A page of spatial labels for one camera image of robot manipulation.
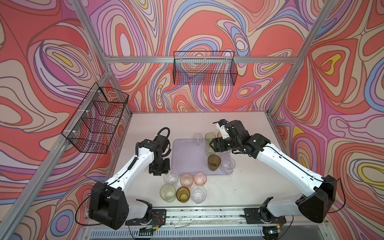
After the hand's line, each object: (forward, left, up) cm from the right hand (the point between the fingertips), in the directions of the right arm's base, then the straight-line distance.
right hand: (217, 146), depth 77 cm
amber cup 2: (-18, +19, -19) cm, 32 cm away
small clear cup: (+18, +9, -17) cm, 27 cm away
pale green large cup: (-17, +27, -19) cm, 37 cm away
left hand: (-9, +27, -10) cm, 30 cm away
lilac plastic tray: (+4, +16, -19) cm, 25 cm away
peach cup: (-11, +17, -19) cm, 28 cm away
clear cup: (-9, +26, -19) cm, 34 cm away
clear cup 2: (-18, +11, -20) cm, 29 cm away
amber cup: (-1, 0, -16) cm, 16 cm away
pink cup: (-10, +9, -17) cm, 22 cm away
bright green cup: (+15, +2, -13) cm, 20 cm away
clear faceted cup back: (-2, -8, -19) cm, 21 cm away
